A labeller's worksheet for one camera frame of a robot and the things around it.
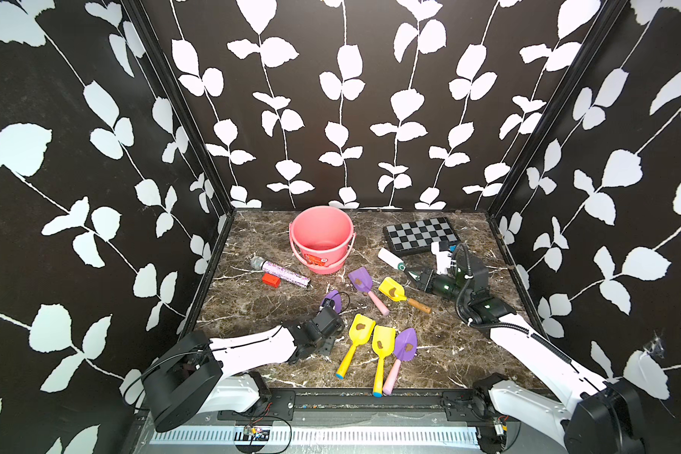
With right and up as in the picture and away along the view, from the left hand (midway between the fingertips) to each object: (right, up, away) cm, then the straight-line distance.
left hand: (328, 333), depth 87 cm
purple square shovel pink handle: (+11, +15, +12) cm, 22 cm away
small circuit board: (-17, -20, -16) cm, 31 cm away
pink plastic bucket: (-4, +30, +18) cm, 35 cm away
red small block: (-21, +15, +11) cm, 28 cm away
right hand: (+22, +22, -9) cm, 32 cm away
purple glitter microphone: (-18, +18, +11) cm, 28 cm away
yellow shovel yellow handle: (+10, 0, 0) cm, 10 cm away
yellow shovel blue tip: (+17, -2, -1) cm, 17 cm away
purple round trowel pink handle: (+23, -4, -3) cm, 24 cm away
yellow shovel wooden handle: (+22, +11, +9) cm, 27 cm away
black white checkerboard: (+34, +31, +24) cm, 52 cm away
